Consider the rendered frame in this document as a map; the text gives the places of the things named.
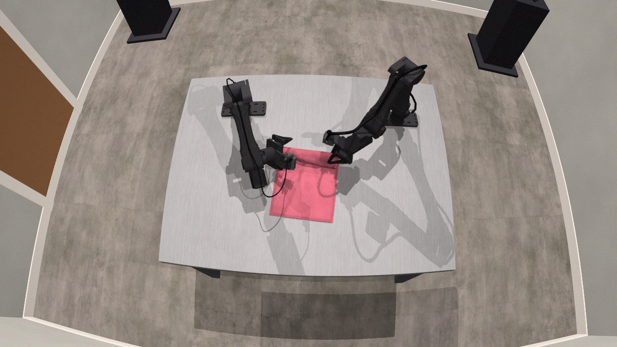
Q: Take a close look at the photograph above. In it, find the pink towel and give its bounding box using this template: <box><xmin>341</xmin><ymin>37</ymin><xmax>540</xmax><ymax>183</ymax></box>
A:
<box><xmin>269</xmin><ymin>147</ymin><xmax>339</xmax><ymax>223</ymax></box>

